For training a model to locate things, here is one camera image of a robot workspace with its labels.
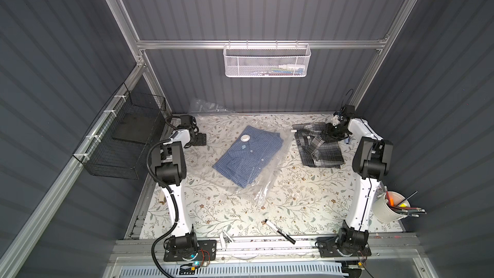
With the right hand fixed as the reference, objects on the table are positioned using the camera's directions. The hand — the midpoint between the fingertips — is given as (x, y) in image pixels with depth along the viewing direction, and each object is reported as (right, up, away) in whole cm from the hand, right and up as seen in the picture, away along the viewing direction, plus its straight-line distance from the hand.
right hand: (329, 133), depth 105 cm
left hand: (-74, -4, +1) cm, 74 cm away
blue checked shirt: (-44, -11, -6) cm, 46 cm away
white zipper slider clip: (-53, -41, -30) cm, 74 cm away
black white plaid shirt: (-8, -8, -4) cm, 12 cm away
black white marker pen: (-32, -40, -28) cm, 58 cm away
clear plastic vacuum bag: (-61, +4, +10) cm, 62 cm away
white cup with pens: (+15, -30, -27) cm, 43 cm away
